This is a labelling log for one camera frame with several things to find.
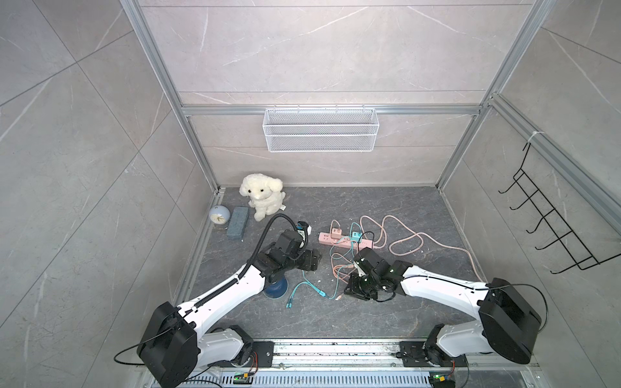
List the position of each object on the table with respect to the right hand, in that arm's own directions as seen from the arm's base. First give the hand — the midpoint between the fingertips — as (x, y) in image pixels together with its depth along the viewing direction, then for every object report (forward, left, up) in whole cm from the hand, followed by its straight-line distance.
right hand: (346, 293), depth 82 cm
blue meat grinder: (0, +23, +6) cm, 24 cm away
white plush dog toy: (+37, +31, +12) cm, 49 cm away
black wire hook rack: (0, -58, +26) cm, 63 cm away
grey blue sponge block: (+32, +45, -2) cm, 55 cm away
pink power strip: (+21, -2, -1) cm, 21 cm away
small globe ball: (+33, +51, +3) cm, 61 cm away
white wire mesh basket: (+60, +9, +26) cm, 66 cm away
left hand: (+11, +10, +10) cm, 18 cm away
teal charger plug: (+22, -6, +2) cm, 23 cm away
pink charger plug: (+23, +2, +2) cm, 23 cm away
